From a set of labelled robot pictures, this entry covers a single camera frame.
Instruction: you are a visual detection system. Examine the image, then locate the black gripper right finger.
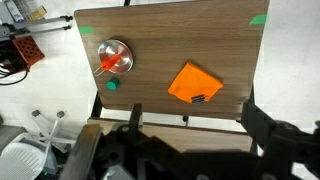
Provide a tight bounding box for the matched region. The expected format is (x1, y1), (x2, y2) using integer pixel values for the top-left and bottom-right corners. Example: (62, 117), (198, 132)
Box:
(241, 100), (320, 180)

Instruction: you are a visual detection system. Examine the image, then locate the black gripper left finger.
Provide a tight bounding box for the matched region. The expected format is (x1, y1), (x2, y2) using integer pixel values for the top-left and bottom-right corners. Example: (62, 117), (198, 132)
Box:
(59, 124), (103, 180)

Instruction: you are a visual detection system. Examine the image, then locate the orange towel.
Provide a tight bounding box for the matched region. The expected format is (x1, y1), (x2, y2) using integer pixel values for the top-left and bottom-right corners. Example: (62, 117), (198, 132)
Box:
(167, 61), (224, 104)

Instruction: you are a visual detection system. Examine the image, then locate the white chair base with casters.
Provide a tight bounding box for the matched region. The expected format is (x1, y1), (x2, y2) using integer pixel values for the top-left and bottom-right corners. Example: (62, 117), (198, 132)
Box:
(30, 109), (78, 155)

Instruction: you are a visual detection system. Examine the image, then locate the green block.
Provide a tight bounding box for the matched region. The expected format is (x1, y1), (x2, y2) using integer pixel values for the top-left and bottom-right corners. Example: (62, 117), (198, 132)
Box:
(106, 77), (121, 91)

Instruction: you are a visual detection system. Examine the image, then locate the shiny metal bowl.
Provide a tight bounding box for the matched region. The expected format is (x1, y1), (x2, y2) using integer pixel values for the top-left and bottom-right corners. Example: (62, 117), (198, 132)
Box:
(97, 39), (135, 75)

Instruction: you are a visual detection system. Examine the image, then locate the red-brown perforated box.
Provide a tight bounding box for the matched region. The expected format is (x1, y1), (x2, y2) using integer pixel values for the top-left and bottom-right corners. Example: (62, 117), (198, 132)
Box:
(12, 35), (46, 68)

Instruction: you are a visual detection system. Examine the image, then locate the green tape strip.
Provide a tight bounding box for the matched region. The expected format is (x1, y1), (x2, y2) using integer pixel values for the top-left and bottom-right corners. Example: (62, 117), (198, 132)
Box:
(249, 13), (268, 26)
(78, 25), (95, 35)

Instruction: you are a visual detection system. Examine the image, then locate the silver tripod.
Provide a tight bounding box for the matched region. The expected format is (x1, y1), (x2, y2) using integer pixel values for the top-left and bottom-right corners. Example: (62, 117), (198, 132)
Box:
(0, 14), (74, 38)

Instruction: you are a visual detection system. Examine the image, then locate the black table frame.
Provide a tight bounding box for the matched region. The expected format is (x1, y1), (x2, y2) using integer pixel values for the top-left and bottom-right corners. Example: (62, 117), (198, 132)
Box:
(90, 91), (105, 118)

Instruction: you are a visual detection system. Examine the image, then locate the black cable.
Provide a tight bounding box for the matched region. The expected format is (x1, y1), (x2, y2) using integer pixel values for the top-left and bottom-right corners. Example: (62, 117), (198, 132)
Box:
(0, 59), (31, 87)

